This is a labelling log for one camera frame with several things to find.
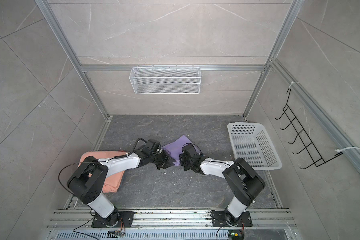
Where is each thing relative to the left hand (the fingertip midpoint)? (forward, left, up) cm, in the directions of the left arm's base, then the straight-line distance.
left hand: (177, 158), depth 86 cm
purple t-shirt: (+9, +1, -3) cm, 9 cm away
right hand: (+4, 0, -4) cm, 6 cm away
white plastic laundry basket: (+15, -53, -9) cm, 56 cm away
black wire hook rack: (-9, -59, +23) cm, 64 cm away
